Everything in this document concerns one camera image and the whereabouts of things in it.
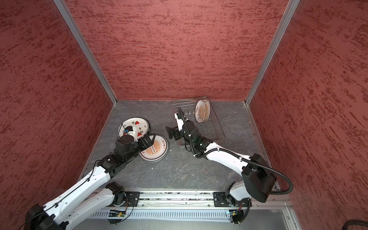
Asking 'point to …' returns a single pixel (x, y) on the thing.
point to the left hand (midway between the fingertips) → (151, 140)
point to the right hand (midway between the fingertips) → (173, 126)
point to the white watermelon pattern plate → (142, 126)
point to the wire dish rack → (212, 130)
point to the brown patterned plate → (157, 151)
